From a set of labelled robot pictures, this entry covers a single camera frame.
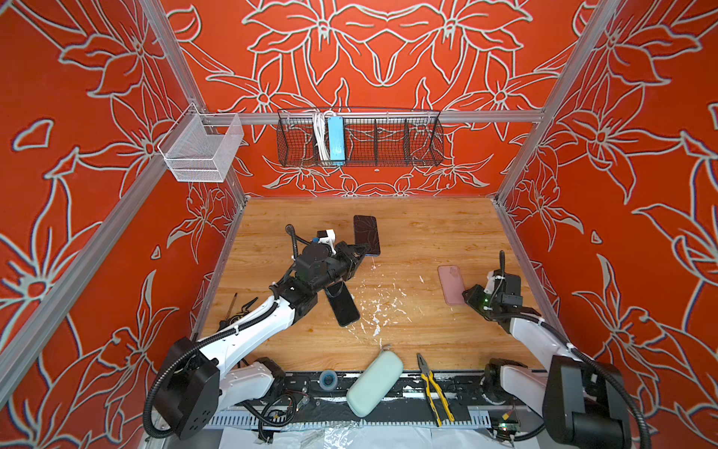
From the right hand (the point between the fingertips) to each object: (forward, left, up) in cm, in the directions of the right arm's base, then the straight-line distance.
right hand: (463, 291), depth 89 cm
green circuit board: (-36, -3, -3) cm, 36 cm away
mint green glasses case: (-26, +31, +2) cm, 40 cm away
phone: (-4, +39, 0) cm, 40 cm away
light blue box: (+38, +41, +32) cm, 64 cm away
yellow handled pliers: (-25, +16, -1) cm, 29 cm away
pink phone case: (+4, +2, -3) cm, 5 cm away
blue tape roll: (-25, +43, -2) cm, 50 cm away
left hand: (+2, +31, +24) cm, 39 cm away
